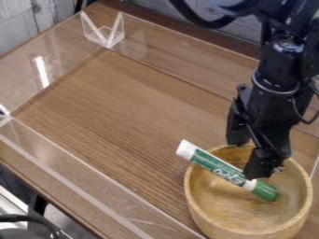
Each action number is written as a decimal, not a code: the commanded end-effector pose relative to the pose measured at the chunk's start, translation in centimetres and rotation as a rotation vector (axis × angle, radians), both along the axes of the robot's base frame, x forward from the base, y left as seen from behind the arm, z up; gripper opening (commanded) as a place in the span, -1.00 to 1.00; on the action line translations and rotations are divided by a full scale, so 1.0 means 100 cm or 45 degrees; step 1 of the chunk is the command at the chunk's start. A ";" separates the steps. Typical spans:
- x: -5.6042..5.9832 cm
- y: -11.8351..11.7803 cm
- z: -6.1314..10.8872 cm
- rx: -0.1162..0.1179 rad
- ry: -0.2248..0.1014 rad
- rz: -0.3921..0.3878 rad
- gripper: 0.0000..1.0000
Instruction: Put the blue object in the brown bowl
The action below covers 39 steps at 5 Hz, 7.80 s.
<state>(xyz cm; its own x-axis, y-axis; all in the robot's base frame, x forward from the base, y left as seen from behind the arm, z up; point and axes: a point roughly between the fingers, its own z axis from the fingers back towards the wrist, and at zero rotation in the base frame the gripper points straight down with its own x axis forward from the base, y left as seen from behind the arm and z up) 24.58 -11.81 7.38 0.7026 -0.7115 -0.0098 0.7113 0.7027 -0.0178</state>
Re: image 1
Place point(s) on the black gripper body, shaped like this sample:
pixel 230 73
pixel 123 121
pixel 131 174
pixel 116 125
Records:
pixel 275 106

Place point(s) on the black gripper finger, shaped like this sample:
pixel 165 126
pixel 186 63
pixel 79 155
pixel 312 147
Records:
pixel 263 164
pixel 236 133

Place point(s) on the green white Expo marker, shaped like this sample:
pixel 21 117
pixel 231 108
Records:
pixel 208 161

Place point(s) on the brown wooden bowl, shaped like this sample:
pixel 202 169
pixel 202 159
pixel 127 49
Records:
pixel 231 213

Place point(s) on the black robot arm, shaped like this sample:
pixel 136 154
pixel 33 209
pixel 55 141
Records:
pixel 288 39

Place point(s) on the clear acrylic corner bracket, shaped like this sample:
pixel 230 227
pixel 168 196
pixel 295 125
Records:
pixel 105 36

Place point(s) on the black metal table bracket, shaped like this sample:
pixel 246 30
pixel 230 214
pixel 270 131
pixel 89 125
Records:
pixel 43 227

